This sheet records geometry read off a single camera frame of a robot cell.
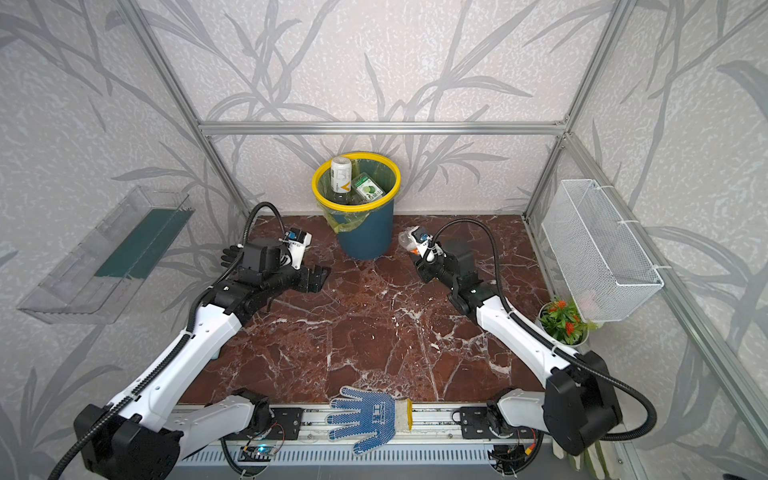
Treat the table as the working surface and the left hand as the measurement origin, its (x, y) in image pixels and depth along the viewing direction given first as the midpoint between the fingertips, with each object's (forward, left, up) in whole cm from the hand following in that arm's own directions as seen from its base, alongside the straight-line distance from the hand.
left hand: (321, 258), depth 77 cm
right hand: (+6, -26, +1) cm, 26 cm away
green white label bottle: (+29, -9, -1) cm, 30 cm away
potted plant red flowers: (-14, -62, -6) cm, 64 cm away
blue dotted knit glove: (-34, -15, -22) cm, 43 cm away
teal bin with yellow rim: (+13, -10, -2) cm, 16 cm away
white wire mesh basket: (-10, -64, +11) cm, 65 cm away
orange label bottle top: (+4, -22, +3) cm, 23 cm away
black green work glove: (+19, +42, -25) cm, 53 cm away
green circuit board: (-41, +13, -24) cm, 49 cm away
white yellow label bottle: (+30, -2, +3) cm, 30 cm away
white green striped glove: (-41, -66, -20) cm, 80 cm away
